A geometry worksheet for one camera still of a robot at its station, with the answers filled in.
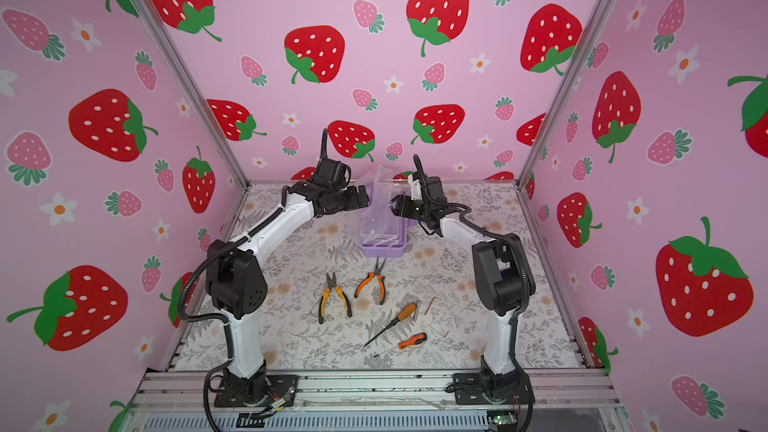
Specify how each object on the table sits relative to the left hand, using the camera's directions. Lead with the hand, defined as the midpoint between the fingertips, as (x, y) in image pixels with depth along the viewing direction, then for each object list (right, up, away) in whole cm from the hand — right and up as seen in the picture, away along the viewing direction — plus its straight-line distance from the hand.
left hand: (360, 199), depth 92 cm
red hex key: (+24, -31, -2) cm, 39 cm away
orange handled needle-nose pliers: (+3, -25, +1) cm, 25 cm away
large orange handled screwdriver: (+14, -34, -6) cm, 37 cm away
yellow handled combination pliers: (-9, -26, +1) cm, 28 cm away
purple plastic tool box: (+7, -10, -5) cm, 13 cm away
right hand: (+10, -1, +3) cm, 11 cm away
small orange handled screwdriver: (+16, -39, -12) cm, 44 cm away
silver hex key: (+25, -39, -8) cm, 47 cm away
